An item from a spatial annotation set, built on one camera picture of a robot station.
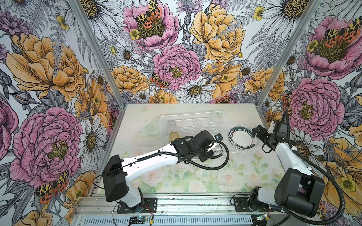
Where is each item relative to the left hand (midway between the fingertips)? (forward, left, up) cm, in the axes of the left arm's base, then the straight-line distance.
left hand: (206, 150), depth 75 cm
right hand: (+12, -33, -6) cm, 36 cm away
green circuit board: (-27, +35, -19) cm, 48 cm away
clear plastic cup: (+23, +19, -8) cm, 31 cm away
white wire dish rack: (+29, +7, -16) cm, 34 cm away
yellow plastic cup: (+14, +18, -8) cm, 25 cm away
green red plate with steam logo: (+19, -30, -19) cm, 40 cm away
